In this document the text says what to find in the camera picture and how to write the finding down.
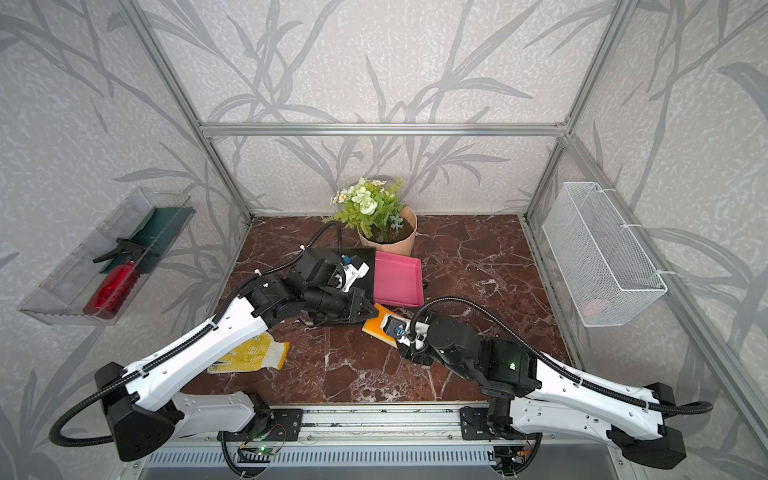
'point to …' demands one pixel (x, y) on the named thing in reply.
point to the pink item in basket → (593, 309)
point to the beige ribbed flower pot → (394, 234)
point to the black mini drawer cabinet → (368, 254)
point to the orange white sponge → (373, 328)
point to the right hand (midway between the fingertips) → (402, 317)
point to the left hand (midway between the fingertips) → (379, 317)
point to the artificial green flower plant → (373, 206)
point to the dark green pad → (157, 233)
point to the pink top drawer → (398, 280)
